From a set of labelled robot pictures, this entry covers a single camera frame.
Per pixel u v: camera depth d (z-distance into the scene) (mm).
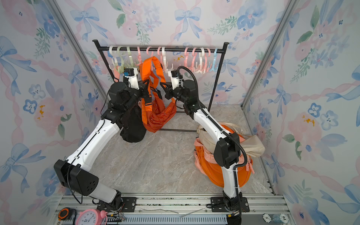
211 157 731
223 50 651
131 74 567
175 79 672
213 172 761
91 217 684
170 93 689
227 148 516
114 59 732
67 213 689
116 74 738
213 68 719
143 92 625
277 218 671
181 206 750
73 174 402
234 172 567
